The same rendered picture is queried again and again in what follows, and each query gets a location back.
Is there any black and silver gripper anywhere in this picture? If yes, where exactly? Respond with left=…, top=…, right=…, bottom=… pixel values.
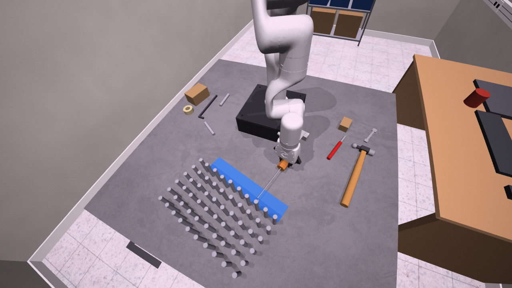
left=274, top=138, right=301, bottom=168

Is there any beige cylindrical ring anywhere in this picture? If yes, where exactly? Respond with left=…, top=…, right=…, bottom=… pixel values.
left=183, top=105, right=194, bottom=115

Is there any orange-handled ball-peen hammer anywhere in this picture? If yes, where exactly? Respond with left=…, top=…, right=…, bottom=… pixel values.
left=340, top=143, right=375, bottom=208

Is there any red-handled screwdriver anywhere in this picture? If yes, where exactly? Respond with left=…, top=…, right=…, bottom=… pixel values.
left=327, top=135, right=346, bottom=160

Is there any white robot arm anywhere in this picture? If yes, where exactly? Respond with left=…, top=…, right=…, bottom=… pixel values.
left=251, top=0, right=314, bottom=150

